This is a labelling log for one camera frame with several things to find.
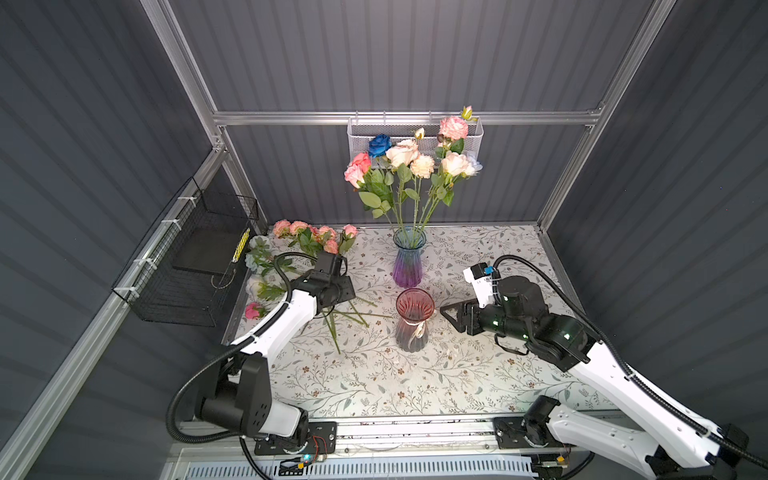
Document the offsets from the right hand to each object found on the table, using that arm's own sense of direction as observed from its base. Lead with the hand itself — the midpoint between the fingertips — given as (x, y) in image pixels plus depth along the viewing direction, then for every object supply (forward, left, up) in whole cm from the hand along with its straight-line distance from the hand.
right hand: (450, 310), depth 69 cm
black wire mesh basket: (+8, +65, +5) cm, 65 cm away
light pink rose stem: (+33, +19, +8) cm, 39 cm away
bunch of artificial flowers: (+41, +54, -24) cm, 72 cm away
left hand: (+14, +29, -12) cm, 34 cm away
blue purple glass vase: (+29, +9, -22) cm, 38 cm away
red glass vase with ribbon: (+4, +8, -5) cm, 10 cm away
